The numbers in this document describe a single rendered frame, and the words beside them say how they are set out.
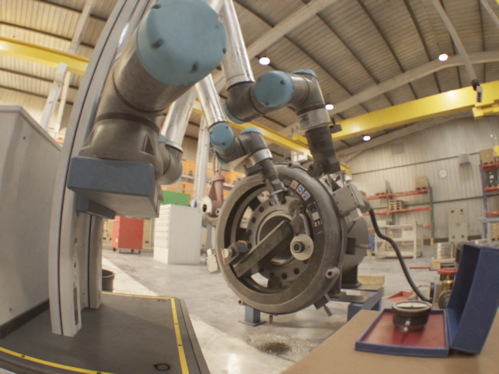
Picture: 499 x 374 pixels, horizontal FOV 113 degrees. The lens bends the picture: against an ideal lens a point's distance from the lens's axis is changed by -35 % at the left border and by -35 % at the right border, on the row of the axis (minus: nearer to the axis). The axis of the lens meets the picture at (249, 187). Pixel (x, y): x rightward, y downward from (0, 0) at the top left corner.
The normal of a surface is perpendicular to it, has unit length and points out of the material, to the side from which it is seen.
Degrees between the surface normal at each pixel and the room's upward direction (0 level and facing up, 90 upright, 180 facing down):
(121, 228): 90
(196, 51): 95
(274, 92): 114
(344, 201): 90
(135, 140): 70
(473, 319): 90
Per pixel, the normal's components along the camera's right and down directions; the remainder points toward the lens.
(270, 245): -0.66, -0.18
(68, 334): 0.33, -0.18
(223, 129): -0.06, -0.12
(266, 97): -0.62, 0.25
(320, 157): -0.79, 0.42
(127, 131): 0.54, -0.47
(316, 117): -0.15, 0.15
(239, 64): 0.21, 0.00
